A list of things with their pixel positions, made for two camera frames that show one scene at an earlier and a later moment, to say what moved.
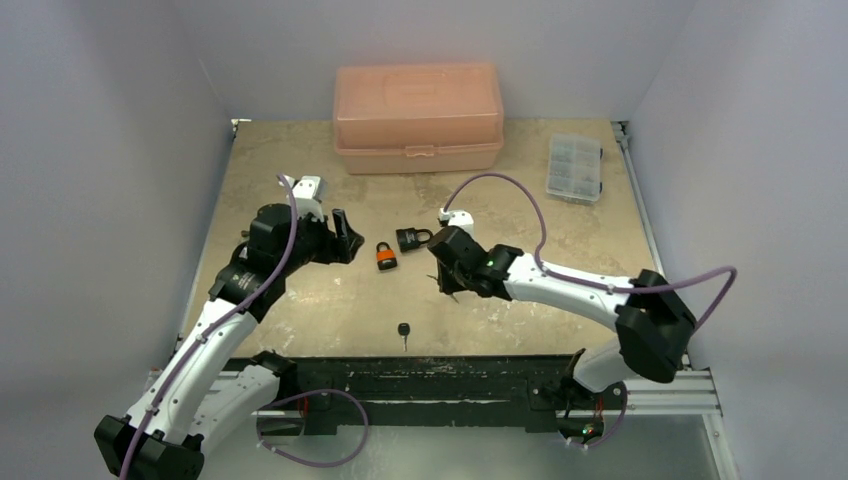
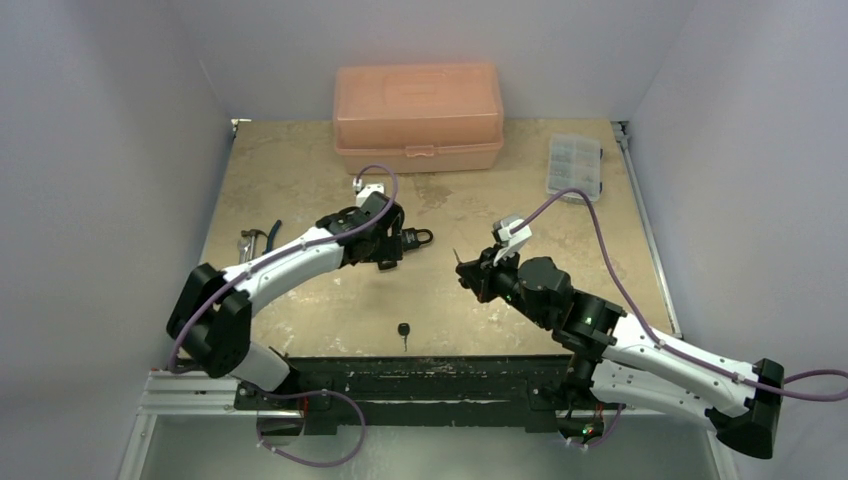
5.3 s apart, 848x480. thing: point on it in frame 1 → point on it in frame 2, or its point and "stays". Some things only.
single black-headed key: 404,330 stays
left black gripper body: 315,244 → 372,255
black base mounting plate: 423,390 stays
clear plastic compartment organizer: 575,168 stays
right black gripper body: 447,263 → 476,277
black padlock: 411,238 stays
